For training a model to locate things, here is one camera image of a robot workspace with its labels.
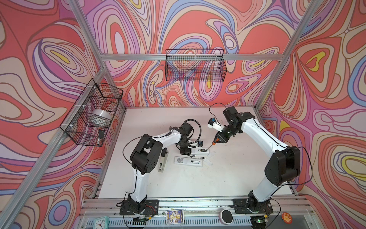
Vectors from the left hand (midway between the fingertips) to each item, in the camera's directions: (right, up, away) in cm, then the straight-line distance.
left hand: (189, 148), depth 96 cm
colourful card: (-8, -29, -26) cm, 40 cm away
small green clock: (-44, -31, -28) cm, 60 cm away
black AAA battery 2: (+7, -5, -5) cm, 10 cm away
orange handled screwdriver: (+14, +5, -13) cm, 20 cm away
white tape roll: (-47, +23, -22) cm, 57 cm away
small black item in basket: (-46, +12, -24) cm, 54 cm away
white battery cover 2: (+14, -4, -3) cm, 15 cm away
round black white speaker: (+16, -27, -29) cm, 43 cm away
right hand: (+17, +6, -13) cm, 22 cm away
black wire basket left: (-51, +20, -27) cm, 61 cm away
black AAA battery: (+2, -4, -4) cm, 6 cm away
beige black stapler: (-17, -5, -8) cm, 20 cm away
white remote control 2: (-1, -7, -7) cm, 10 cm away
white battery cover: (+12, -7, -7) cm, 16 cm away
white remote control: (+7, -1, -3) cm, 8 cm away
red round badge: (+48, -30, -26) cm, 62 cm away
